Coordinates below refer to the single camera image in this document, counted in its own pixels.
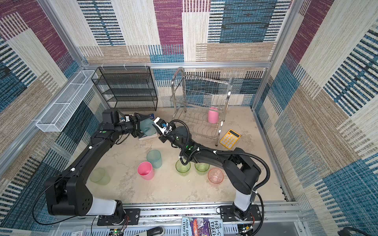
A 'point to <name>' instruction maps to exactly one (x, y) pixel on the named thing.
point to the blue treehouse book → (149, 137)
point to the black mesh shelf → (129, 87)
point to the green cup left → (183, 170)
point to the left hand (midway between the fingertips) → (150, 118)
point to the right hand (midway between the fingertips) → (155, 123)
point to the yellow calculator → (230, 139)
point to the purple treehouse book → (201, 226)
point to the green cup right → (202, 168)
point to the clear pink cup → (215, 176)
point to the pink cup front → (145, 169)
